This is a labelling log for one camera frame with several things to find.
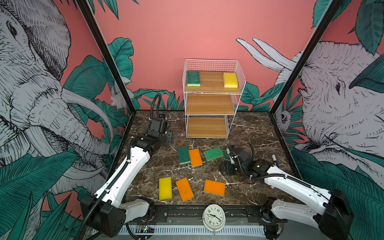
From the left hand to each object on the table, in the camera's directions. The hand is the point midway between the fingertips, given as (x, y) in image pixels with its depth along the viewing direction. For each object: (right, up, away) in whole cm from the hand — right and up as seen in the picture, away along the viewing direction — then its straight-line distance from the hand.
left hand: (166, 132), depth 77 cm
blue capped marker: (+66, -18, +16) cm, 70 cm away
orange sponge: (+27, -32, +6) cm, 42 cm away
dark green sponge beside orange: (+8, -16, +18) cm, 25 cm away
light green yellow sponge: (+27, -15, +18) cm, 36 cm away
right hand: (+30, -19, +2) cm, 36 cm away
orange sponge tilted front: (+9, -33, +4) cm, 34 cm away
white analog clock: (+24, -41, -7) cm, 48 cm away
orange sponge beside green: (+15, -17, +17) cm, 28 cm away
